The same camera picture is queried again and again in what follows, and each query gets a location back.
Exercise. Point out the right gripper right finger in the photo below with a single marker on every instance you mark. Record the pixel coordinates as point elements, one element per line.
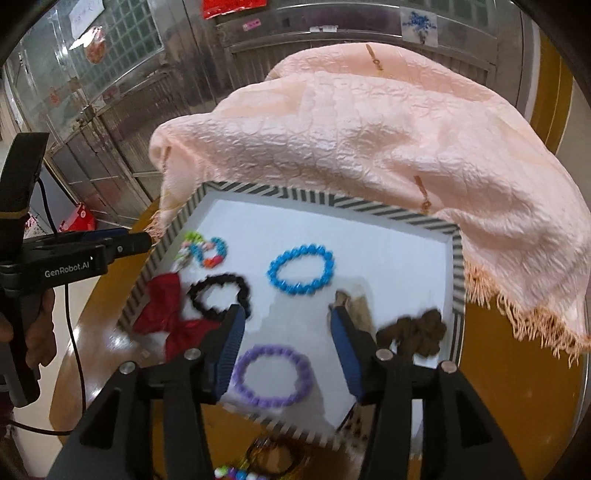
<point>355,349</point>

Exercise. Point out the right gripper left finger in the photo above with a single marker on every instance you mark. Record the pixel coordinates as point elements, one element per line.
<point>220,350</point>

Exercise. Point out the black scrunchie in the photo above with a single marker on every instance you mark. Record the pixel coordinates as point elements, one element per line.
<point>213,296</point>

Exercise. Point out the person's left hand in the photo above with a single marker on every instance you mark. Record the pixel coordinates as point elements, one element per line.
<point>40,337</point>

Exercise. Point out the beige burlap bow clip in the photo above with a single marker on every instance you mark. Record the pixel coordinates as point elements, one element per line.
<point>358,310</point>

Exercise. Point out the red box on floor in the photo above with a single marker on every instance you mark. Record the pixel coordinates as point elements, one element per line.
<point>81,219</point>

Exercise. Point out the dark brown scrunchie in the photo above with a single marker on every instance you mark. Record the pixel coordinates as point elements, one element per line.
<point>414,335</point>

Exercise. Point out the red bow hair clip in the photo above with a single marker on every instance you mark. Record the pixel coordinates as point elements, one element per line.
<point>162,314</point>

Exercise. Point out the striped white tray box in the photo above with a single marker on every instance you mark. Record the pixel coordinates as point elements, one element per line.
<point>401,263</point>

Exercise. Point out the pink fringed scarf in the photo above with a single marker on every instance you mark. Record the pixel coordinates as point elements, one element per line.
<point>386,124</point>

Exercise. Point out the blue white door sticker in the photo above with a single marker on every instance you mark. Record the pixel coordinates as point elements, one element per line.
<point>419,27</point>

